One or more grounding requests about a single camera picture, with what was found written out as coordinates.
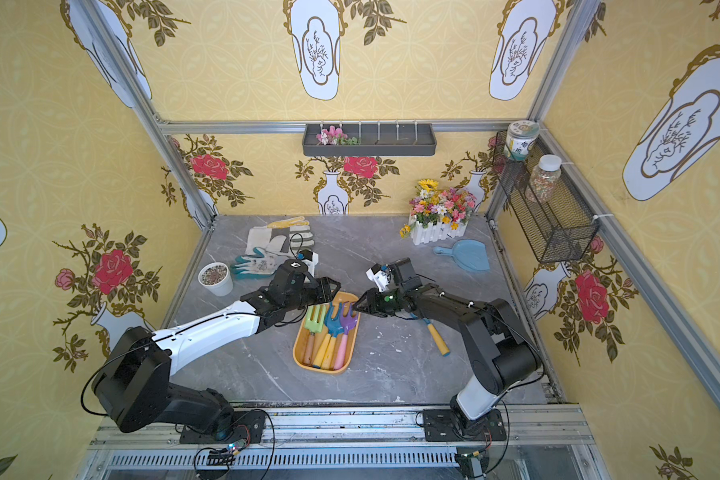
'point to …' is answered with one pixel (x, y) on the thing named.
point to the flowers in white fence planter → (437, 214)
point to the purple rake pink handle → (347, 321)
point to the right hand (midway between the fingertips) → (363, 301)
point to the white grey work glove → (287, 236)
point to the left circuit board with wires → (225, 456)
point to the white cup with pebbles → (215, 276)
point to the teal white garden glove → (259, 265)
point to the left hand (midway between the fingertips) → (327, 282)
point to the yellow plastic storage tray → (302, 335)
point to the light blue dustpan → (467, 254)
